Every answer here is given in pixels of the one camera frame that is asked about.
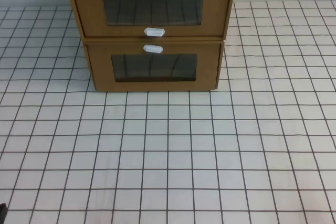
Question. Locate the white drawer handle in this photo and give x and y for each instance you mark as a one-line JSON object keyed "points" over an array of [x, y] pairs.
{"points": [[155, 49], [154, 32]]}

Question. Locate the brown cardboard drawer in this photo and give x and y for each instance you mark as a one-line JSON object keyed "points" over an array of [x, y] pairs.
{"points": [[182, 66], [170, 18]]}

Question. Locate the brown cardboard shoebox shell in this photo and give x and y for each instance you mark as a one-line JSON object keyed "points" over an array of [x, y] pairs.
{"points": [[152, 40]]}

